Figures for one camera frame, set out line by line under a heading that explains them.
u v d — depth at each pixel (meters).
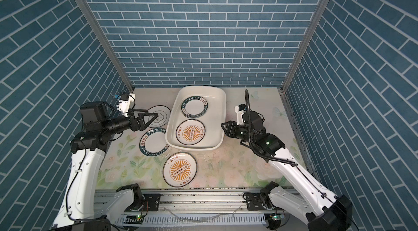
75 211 0.37
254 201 0.74
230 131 0.63
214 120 1.04
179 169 0.83
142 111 0.70
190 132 0.97
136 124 0.59
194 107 1.09
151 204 0.73
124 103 0.59
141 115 0.58
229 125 0.67
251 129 0.54
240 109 0.67
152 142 0.96
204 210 0.73
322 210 0.39
